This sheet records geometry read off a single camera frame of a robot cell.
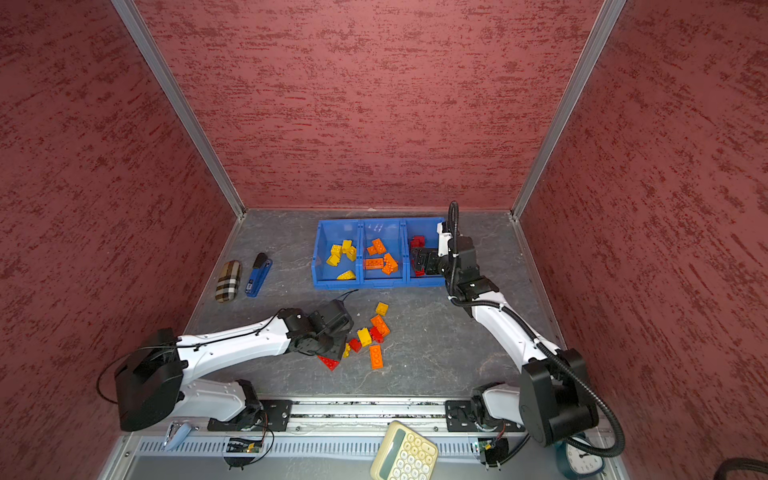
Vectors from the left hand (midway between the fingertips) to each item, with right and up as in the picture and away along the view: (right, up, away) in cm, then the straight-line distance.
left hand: (334, 352), depth 82 cm
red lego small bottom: (+6, +2, +1) cm, 6 cm away
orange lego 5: (+12, +6, +8) cm, 16 cm away
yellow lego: (-3, +28, +21) cm, 35 cm away
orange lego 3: (+16, +23, +17) cm, 33 cm away
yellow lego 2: (-5, +24, +21) cm, 33 cm away
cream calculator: (+19, -18, -14) cm, 30 cm away
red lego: (+12, +3, +4) cm, 13 cm away
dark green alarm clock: (+58, -19, -16) cm, 63 cm away
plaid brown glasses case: (-38, +18, +14) cm, 45 cm away
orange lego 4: (+11, +23, +21) cm, 33 cm away
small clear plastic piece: (-35, -14, -12) cm, 40 cm away
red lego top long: (+26, +31, +24) cm, 47 cm away
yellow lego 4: (+8, +3, +3) cm, 10 cm away
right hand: (+26, +28, +3) cm, 38 cm away
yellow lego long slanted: (+1, +20, +17) cm, 26 cm away
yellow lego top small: (0, +30, +24) cm, 39 cm away
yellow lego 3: (+2, +27, +21) cm, 34 cm away
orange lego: (+11, +29, +24) cm, 39 cm away
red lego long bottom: (-1, -3, -1) cm, 3 cm away
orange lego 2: (+12, -2, +1) cm, 12 cm away
